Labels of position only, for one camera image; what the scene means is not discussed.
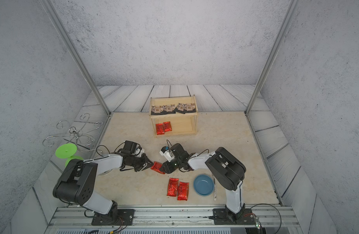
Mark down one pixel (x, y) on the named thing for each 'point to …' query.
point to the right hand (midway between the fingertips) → (162, 169)
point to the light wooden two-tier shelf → (175, 115)
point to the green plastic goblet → (67, 151)
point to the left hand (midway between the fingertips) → (155, 164)
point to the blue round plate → (203, 185)
